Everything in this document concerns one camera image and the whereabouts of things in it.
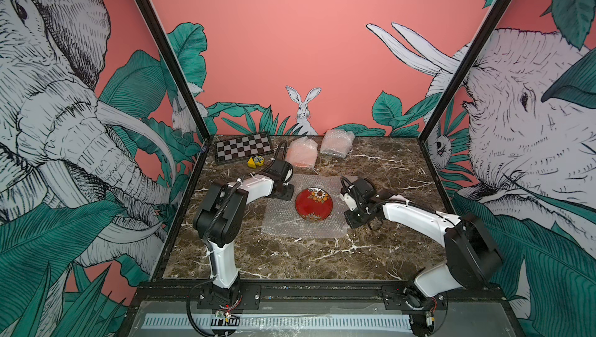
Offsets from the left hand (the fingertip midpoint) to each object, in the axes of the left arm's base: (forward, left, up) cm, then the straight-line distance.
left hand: (289, 189), depth 99 cm
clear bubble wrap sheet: (-13, +3, -2) cm, 13 cm away
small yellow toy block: (+17, +15, -1) cm, 23 cm away
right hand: (-15, -22, +3) cm, 27 cm away
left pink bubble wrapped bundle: (+21, -6, +1) cm, 22 cm away
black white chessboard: (+24, +25, +1) cm, 34 cm away
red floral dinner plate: (-7, -11, -2) cm, 13 cm away
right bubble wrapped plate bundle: (+25, -24, +2) cm, 35 cm away
